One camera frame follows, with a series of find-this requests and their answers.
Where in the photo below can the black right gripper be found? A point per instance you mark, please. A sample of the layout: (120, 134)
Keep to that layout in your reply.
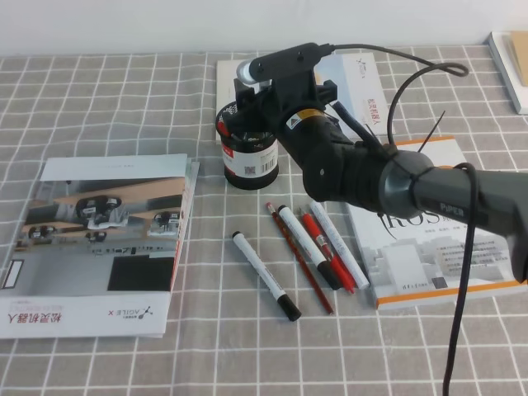
(292, 109)

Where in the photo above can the black mesh pen holder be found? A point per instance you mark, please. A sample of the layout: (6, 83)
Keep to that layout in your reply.
(251, 162)

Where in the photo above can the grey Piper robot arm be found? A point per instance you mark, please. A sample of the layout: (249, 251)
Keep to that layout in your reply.
(492, 201)

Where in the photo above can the red gel pen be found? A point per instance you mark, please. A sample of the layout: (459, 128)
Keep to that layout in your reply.
(336, 263)

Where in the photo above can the red capped pen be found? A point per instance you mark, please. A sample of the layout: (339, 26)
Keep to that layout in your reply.
(222, 129)

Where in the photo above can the white pen rightmost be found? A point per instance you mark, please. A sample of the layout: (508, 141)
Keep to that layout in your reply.
(338, 243)

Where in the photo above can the desert car brochure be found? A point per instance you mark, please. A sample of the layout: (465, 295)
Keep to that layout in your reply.
(358, 82)

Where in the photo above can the dark red pencil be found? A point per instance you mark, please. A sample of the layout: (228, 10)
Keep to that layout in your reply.
(299, 258)

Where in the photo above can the white marker black cap middle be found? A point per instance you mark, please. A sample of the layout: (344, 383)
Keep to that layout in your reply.
(316, 256)

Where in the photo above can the ROS robot textbook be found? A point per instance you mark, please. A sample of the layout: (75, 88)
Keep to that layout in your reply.
(418, 261)

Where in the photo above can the white marker leftmost on table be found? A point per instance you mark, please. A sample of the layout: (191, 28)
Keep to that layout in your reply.
(283, 300)

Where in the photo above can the grey checked tablecloth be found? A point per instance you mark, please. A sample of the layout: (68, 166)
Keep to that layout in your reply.
(226, 334)

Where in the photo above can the white book at edge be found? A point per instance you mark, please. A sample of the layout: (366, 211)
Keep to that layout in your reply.
(500, 45)

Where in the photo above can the brown notebook at edge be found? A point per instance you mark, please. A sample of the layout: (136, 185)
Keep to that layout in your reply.
(519, 41)

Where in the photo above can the Agilex brochure stack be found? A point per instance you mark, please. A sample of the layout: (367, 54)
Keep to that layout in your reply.
(97, 255)

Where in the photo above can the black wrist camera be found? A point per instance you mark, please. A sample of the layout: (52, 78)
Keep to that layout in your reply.
(282, 64)

